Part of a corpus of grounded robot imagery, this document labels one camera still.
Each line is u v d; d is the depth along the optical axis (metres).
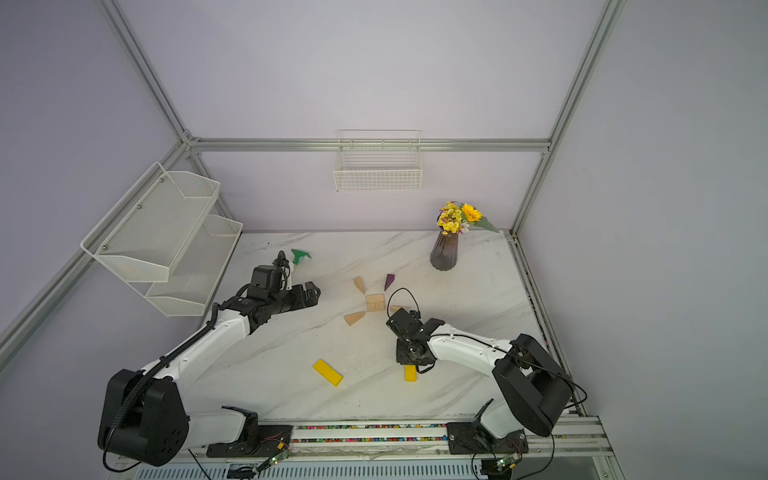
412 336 0.65
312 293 0.79
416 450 0.73
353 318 0.96
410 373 0.84
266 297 0.66
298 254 1.12
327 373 0.84
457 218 0.89
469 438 0.74
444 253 1.06
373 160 0.96
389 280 1.04
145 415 0.41
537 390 0.43
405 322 0.69
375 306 0.98
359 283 1.04
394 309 0.98
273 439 0.73
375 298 1.01
